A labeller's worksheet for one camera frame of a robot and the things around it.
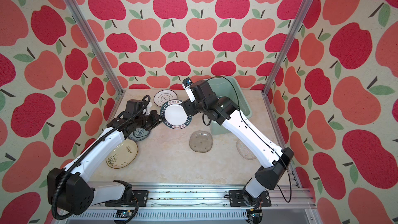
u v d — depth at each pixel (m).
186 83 0.58
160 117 0.79
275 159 0.41
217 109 0.46
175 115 0.86
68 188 0.39
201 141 0.94
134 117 0.58
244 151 0.91
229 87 1.03
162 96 1.17
